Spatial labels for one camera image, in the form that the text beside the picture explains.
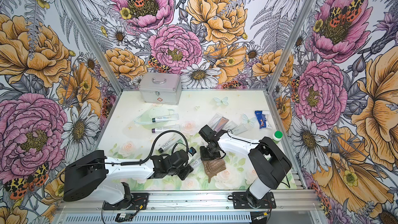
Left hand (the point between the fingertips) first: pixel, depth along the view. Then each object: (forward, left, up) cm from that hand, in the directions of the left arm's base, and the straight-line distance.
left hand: (187, 170), depth 84 cm
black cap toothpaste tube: (+27, -27, 0) cm, 38 cm away
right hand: (+4, -10, +2) cm, 11 cm away
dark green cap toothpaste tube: (+33, +17, +2) cm, 37 cm away
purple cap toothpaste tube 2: (+24, +17, +2) cm, 30 cm away
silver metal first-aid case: (+51, +20, +12) cm, 56 cm away
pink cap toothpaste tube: (+31, -16, +2) cm, 35 cm away
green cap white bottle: (+14, -49, +10) cm, 52 cm away
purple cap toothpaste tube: (+3, -5, +3) cm, 6 cm away
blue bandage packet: (+31, -47, +3) cm, 56 cm away
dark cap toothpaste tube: (+16, +10, +1) cm, 19 cm away
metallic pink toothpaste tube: (+30, -20, -1) cm, 36 cm away
